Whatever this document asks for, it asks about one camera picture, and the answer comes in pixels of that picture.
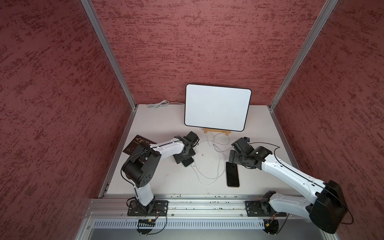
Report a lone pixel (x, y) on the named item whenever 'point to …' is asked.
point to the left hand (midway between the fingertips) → (186, 158)
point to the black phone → (186, 162)
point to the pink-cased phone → (232, 175)
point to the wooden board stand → (227, 132)
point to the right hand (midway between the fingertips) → (237, 161)
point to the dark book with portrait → (137, 140)
